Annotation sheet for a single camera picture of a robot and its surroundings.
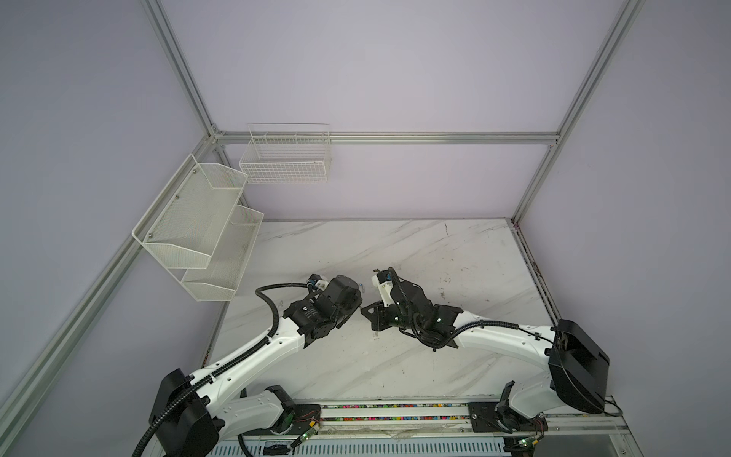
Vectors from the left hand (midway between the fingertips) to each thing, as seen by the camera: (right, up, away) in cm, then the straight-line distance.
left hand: (357, 297), depth 79 cm
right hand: (+1, -4, -2) cm, 4 cm away
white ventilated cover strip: (+6, -36, -9) cm, 38 cm away
